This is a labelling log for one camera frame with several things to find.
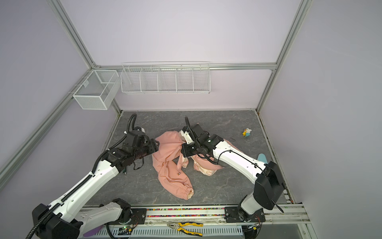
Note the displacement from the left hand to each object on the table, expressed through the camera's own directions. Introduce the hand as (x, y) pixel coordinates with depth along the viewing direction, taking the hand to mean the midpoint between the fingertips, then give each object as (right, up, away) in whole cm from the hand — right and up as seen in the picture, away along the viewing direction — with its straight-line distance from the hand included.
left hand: (155, 146), depth 78 cm
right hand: (+14, -3, 0) cm, 14 cm away
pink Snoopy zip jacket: (+5, -6, +5) cm, 9 cm away
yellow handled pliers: (+13, -36, -7) cm, 39 cm away
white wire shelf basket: (+3, +43, +21) cm, 48 cm away
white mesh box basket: (-44, +34, +20) cm, 59 cm away
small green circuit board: (-14, -41, -6) cm, 43 cm away
